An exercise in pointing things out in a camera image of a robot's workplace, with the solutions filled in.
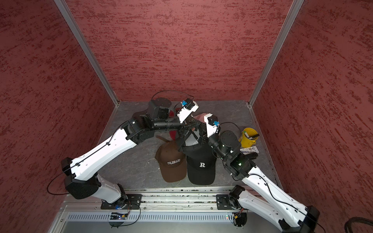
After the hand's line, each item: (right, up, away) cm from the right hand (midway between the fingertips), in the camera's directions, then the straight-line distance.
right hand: (195, 125), depth 65 cm
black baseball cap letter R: (+4, -22, +14) cm, 26 cm away
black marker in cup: (+39, -8, +22) cm, 45 cm away
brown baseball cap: (-13, -22, +16) cm, 30 cm away
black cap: (-1, -10, +11) cm, 15 cm away
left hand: (0, +1, -5) cm, 5 cm away
